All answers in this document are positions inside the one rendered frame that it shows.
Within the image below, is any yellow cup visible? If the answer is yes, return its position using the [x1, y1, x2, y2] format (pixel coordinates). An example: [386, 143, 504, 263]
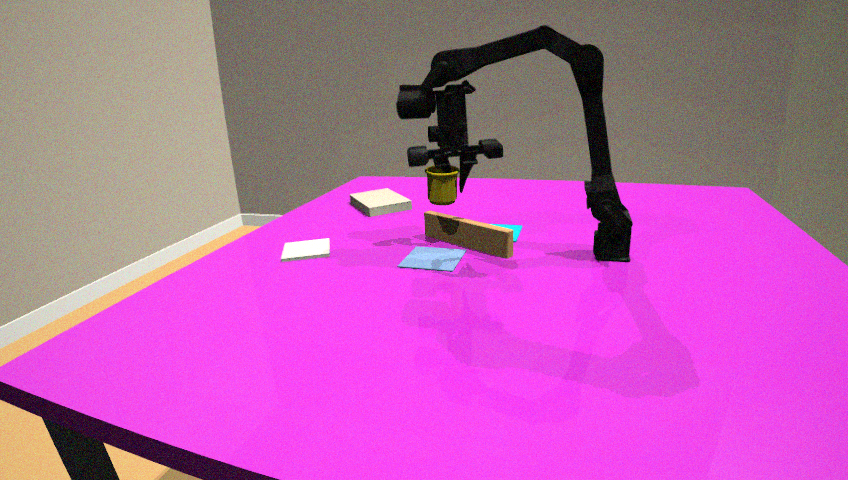
[425, 165, 460, 206]

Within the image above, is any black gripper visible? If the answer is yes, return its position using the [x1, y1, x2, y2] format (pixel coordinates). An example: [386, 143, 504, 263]
[407, 117, 503, 193]

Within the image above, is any cream flat square block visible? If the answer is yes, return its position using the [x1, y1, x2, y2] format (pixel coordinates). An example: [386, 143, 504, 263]
[349, 188, 412, 217]

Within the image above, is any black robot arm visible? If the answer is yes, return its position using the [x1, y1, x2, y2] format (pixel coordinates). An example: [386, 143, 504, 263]
[396, 25, 633, 262]

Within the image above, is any brown rectangular bar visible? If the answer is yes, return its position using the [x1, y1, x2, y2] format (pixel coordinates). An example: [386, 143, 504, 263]
[424, 210, 513, 259]

